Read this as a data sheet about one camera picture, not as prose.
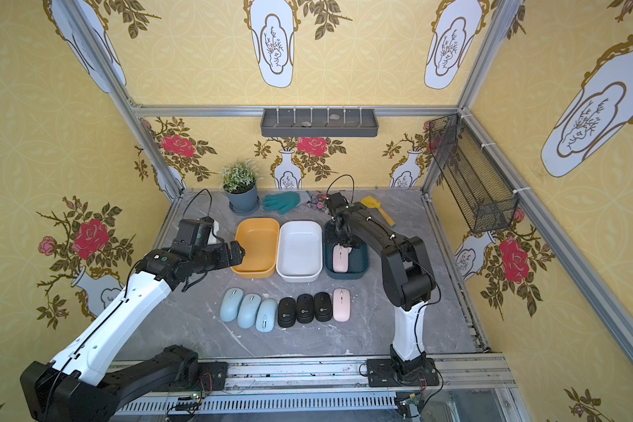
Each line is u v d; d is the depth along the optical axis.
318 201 1.17
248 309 0.84
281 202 1.14
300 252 1.01
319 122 0.92
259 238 1.08
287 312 0.84
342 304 0.86
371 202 1.21
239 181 1.03
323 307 0.84
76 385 0.37
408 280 0.52
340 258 0.95
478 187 0.86
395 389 0.72
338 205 0.78
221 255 0.69
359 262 0.97
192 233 0.58
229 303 0.86
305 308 0.84
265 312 0.82
